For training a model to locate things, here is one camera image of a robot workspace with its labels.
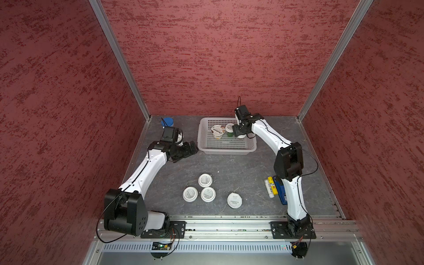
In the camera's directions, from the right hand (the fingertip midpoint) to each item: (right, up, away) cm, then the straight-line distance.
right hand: (241, 132), depth 98 cm
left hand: (-29, -12, -14) cm, 34 cm away
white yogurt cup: (-1, -3, -7) cm, 7 cm away
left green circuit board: (-41, -51, -26) cm, 71 cm away
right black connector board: (+22, -52, -27) cm, 62 cm away
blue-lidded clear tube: (-42, +6, -6) cm, 43 cm away
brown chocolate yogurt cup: (-14, 0, +6) cm, 16 cm away
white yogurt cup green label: (-6, -2, +9) cm, 11 cm away
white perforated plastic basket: (-21, -8, +6) cm, 23 cm away
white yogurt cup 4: (-28, -31, -19) cm, 46 cm away
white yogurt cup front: (-6, -33, -21) cm, 40 cm away
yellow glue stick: (+16, -29, -11) cm, 35 cm away
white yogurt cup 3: (-19, -31, -19) cm, 41 cm away
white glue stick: (+13, -30, -13) cm, 35 cm away
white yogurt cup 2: (-21, -25, -15) cm, 36 cm away
